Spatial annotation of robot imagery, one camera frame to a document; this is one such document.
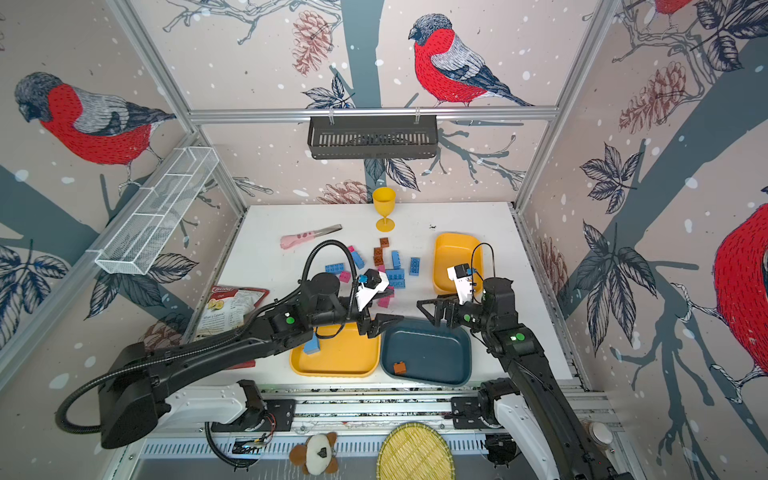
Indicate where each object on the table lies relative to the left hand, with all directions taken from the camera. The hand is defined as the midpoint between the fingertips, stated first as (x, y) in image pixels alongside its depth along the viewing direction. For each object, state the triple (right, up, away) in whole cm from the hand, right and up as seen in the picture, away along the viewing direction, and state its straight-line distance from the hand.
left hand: (396, 306), depth 67 cm
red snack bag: (-50, -6, +19) cm, 53 cm away
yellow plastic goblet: (-4, +28, +39) cm, 49 cm away
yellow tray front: (-14, -17, +16) cm, 27 cm away
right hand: (+8, -2, +8) cm, 11 cm away
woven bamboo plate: (+5, -35, +2) cm, 35 cm away
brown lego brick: (+1, -20, +12) cm, 23 cm away
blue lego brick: (+7, +5, +34) cm, 35 cm away
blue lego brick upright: (+1, +7, +37) cm, 38 cm away
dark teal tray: (+7, -19, +20) cm, 28 cm away
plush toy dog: (-18, -34, -1) cm, 38 cm away
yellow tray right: (+20, +11, +37) cm, 44 cm away
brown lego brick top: (-4, +13, +41) cm, 43 cm away
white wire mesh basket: (-62, +15, +5) cm, 64 cm away
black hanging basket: (-8, +51, +38) cm, 64 cm away
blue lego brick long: (-13, +6, +36) cm, 39 cm away
